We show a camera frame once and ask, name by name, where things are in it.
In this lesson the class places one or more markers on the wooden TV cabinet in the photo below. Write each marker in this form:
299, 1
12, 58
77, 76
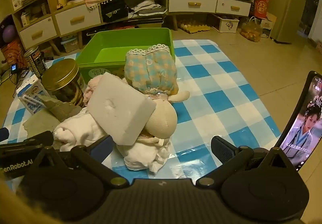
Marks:
161, 0

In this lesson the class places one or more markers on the clear plastic bin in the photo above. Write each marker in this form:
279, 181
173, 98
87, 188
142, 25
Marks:
70, 44

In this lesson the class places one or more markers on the white foam block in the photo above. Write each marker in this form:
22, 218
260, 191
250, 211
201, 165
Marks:
118, 105

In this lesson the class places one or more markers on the white plastic clip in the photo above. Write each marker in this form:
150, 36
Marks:
31, 99

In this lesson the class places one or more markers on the pink bunny burger plush toy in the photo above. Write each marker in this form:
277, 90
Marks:
91, 88

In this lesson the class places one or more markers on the white cloth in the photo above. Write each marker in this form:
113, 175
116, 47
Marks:
75, 130

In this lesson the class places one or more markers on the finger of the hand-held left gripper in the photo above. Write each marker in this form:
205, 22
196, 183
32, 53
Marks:
32, 140
3, 134

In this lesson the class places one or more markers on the purple ball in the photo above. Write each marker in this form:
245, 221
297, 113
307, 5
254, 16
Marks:
9, 33

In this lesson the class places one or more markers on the brown cardboard box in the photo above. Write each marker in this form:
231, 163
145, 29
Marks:
268, 23

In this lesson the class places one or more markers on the rabbit doll with checkered hat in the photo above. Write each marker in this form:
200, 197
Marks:
151, 68

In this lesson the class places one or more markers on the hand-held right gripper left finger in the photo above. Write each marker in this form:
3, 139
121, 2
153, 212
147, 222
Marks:
100, 149

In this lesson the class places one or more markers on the grey cloth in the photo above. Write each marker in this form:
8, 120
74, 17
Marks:
40, 123

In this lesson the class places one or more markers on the orange patterned box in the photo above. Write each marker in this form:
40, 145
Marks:
12, 54

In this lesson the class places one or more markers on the blue white checkered tablecloth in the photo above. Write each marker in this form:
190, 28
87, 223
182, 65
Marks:
213, 83

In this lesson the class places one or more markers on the plastic bag of oranges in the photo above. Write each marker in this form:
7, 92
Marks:
251, 31

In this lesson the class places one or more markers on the tan fuzzy cloth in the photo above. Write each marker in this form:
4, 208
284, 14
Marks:
10, 209

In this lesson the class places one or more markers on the white and blue carton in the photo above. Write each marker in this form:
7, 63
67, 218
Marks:
32, 90

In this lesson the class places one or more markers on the red gift box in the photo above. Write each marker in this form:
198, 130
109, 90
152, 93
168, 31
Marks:
261, 5

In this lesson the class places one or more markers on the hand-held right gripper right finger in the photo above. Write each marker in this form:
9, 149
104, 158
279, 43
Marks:
221, 149

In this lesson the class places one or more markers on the black bag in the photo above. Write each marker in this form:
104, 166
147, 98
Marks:
114, 11

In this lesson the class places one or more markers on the green plastic storage box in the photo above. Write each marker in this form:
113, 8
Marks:
113, 40

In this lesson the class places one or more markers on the stack of papers and folders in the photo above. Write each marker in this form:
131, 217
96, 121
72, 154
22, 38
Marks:
148, 6

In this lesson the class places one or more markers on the glass jar with gold lid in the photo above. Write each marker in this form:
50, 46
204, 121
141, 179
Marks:
60, 73

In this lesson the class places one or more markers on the tray of eggs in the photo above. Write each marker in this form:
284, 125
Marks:
193, 26

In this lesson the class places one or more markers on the smartphone with lit screen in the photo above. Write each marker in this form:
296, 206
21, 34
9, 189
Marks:
304, 133

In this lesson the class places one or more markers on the metal tin can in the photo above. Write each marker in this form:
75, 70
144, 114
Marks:
36, 61

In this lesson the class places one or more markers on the small black device lit screen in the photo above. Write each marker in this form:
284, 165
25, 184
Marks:
14, 68

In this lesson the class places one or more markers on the silver refrigerator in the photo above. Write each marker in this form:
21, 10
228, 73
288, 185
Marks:
289, 0

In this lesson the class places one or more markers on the white cut-out crate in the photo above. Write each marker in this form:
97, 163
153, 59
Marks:
226, 23

